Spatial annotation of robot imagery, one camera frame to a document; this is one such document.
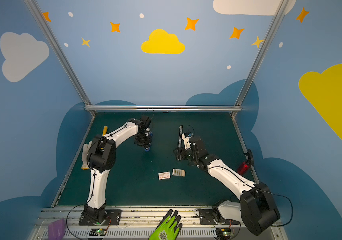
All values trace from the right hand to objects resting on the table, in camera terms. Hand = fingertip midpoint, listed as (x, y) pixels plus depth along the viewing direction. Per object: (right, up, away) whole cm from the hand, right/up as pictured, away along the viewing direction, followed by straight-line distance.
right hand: (178, 148), depth 84 cm
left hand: (-19, 0, +15) cm, 24 cm away
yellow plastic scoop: (-53, +10, +24) cm, 59 cm away
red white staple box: (-8, -17, +4) cm, 19 cm away
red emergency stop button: (+37, -11, 0) cm, 39 cm away
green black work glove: (-5, -36, -14) cm, 39 cm away
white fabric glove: (-62, -4, +15) cm, 64 cm away
